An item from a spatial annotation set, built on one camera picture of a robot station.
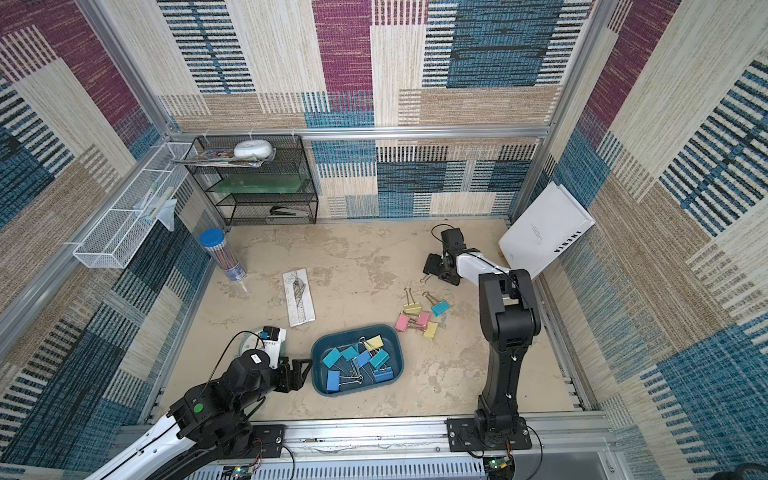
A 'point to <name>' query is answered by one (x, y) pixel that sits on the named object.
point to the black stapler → (283, 211)
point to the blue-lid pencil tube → (214, 240)
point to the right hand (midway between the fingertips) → (434, 267)
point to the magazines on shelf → (223, 157)
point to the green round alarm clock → (254, 340)
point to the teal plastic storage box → (354, 360)
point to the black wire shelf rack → (253, 209)
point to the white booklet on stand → (551, 223)
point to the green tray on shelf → (260, 183)
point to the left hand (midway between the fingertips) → (302, 360)
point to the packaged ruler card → (299, 297)
